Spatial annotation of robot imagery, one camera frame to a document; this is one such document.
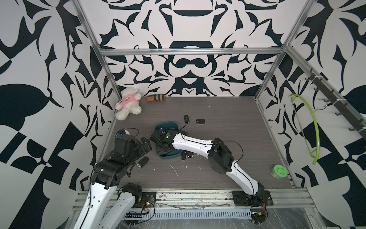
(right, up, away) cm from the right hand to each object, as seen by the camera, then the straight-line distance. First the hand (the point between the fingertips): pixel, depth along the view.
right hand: (161, 148), depth 90 cm
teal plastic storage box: (+3, +13, +9) cm, 16 cm away
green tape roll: (+66, -10, -11) cm, 68 cm away
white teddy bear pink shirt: (-25, +28, +15) cm, 41 cm away
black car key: (+17, +17, +15) cm, 28 cm away
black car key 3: (-10, -7, -4) cm, 13 cm away
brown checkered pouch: (-7, +34, +25) cm, 43 cm away
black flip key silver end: (+14, -4, -1) cm, 14 cm away
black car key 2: (+26, +16, +14) cm, 34 cm away
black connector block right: (+51, -30, -18) cm, 62 cm away
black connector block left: (-11, -30, -19) cm, 37 cm away
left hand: (-6, +8, -19) cm, 22 cm away
